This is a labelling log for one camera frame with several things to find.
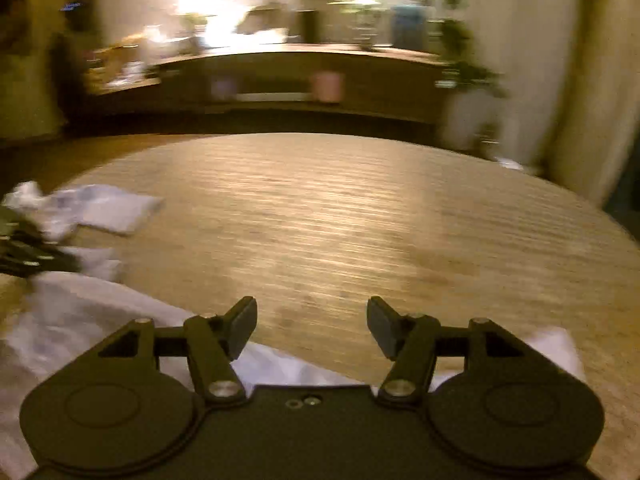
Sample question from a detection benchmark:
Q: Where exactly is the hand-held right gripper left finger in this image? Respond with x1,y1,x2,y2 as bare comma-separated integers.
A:
96,295,259,407

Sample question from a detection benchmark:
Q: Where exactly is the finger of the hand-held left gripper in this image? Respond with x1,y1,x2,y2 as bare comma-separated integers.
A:
0,230,83,279

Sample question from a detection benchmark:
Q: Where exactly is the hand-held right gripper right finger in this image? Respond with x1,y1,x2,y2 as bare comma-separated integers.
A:
366,296,525,407

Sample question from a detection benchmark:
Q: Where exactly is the white garment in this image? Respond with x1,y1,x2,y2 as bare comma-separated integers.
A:
0,270,588,480

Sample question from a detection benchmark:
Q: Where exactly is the lace tablecloth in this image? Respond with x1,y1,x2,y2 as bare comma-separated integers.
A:
0,132,640,480

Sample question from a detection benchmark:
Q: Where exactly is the red round lantern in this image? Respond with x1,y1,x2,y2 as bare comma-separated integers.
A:
310,71,347,104

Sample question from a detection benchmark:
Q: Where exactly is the wooden sideboard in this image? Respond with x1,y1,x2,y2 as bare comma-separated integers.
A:
65,42,452,137

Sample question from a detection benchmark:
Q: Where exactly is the green leafy plant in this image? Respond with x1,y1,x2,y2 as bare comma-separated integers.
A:
409,0,507,97

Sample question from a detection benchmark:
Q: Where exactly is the beige curtain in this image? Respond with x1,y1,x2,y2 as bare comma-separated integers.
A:
460,0,640,207

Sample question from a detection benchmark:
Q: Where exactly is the blue picture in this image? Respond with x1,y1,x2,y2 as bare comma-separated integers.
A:
392,5,427,49

